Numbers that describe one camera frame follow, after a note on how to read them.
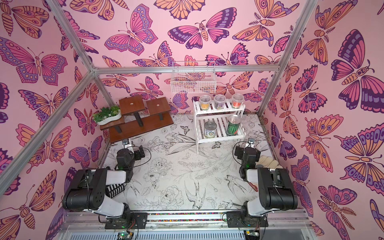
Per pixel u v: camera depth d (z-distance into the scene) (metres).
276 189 0.44
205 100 0.82
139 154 0.85
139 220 0.73
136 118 1.05
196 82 1.06
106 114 0.91
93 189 0.46
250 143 0.78
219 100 0.82
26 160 0.56
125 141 0.80
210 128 0.85
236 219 0.73
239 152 0.86
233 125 0.83
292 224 0.73
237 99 0.82
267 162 0.93
